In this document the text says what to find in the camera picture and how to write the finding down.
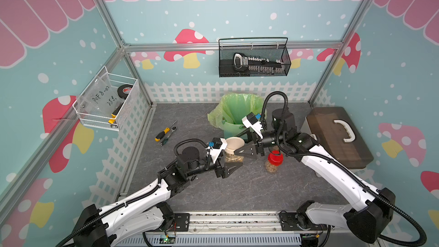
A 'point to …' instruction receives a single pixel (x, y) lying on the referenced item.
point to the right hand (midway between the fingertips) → (236, 147)
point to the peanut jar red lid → (275, 158)
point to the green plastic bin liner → (232, 108)
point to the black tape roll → (123, 90)
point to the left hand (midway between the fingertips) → (236, 159)
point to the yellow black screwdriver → (161, 135)
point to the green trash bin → (231, 130)
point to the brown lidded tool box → (338, 136)
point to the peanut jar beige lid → (230, 148)
